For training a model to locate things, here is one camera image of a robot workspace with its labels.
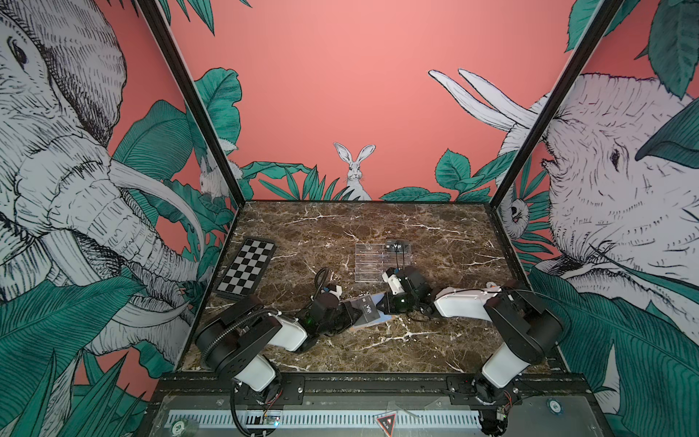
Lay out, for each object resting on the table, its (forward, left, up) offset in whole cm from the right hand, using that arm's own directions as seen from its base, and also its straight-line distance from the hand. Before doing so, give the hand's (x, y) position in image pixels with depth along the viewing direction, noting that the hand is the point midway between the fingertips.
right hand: (375, 304), depth 89 cm
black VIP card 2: (+19, -9, +7) cm, 22 cm away
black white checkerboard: (+9, +46, +2) cm, 47 cm away
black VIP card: (0, +3, -2) cm, 3 cm away
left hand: (-3, +2, +1) cm, 4 cm away
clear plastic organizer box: (+19, +1, -2) cm, 19 cm away
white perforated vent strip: (-31, +18, -2) cm, 36 cm away
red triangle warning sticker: (-32, -2, -1) cm, 32 cm away
